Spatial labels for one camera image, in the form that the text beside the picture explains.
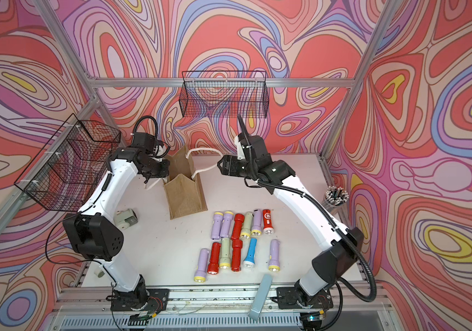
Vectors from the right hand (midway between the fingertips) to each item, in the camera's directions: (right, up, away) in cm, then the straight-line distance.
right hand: (226, 170), depth 73 cm
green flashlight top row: (+9, -24, +15) cm, 30 cm away
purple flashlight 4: (+19, -34, +7) cm, 39 cm away
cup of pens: (+45, -10, +11) cm, 48 cm away
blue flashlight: (+9, -35, +7) cm, 37 cm away
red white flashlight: (+18, -25, +15) cm, 34 cm away
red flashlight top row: (+5, -22, +17) cm, 29 cm away
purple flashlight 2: (+13, -23, +17) cm, 32 cm away
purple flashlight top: (-1, -22, +17) cm, 28 cm away
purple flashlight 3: (-10, -39, +3) cm, 40 cm away
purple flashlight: (-5, -24, +16) cm, 29 cm away
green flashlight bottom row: (-1, -34, +8) cm, 35 cm away
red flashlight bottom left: (-5, -37, +5) cm, 38 cm away
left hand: (-24, 0, +12) cm, 27 cm away
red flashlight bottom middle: (+3, -35, +7) cm, 36 cm away
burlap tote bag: (-19, -6, +13) cm, 24 cm away
